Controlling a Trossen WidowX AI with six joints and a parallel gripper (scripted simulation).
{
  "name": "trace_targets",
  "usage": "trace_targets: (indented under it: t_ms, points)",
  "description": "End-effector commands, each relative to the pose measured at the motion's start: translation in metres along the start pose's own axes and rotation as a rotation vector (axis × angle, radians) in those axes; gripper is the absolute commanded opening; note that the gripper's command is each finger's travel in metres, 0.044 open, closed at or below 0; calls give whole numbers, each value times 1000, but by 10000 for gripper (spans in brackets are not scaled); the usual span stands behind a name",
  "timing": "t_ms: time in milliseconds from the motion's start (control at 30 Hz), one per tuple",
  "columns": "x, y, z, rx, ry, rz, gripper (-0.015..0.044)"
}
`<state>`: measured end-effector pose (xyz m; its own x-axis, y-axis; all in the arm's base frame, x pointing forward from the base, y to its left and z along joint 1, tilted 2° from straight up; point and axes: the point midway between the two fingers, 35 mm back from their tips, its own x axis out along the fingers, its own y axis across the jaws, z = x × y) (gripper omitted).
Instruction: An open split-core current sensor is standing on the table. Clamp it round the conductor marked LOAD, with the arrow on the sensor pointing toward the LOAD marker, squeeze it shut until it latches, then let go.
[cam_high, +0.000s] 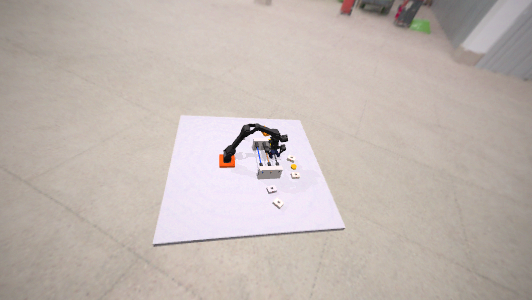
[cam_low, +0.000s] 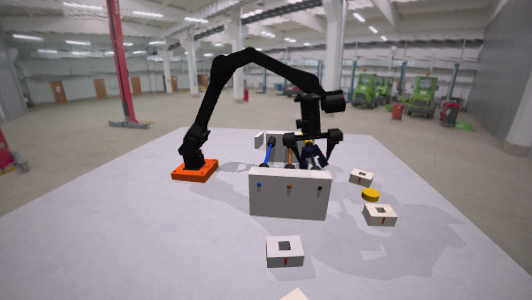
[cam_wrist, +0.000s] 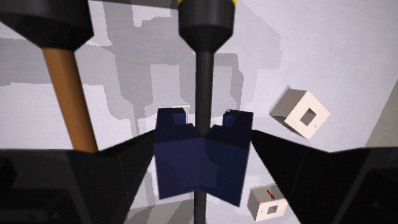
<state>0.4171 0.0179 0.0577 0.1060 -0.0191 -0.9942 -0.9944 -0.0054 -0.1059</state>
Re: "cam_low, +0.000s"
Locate yellow short cylinder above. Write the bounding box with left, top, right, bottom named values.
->
left=362, top=188, right=380, bottom=203

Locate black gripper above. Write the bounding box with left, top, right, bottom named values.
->
left=282, top=115, right=344, bottom=163

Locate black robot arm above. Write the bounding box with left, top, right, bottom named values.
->
left=177, top=47, right=346, bottom=171

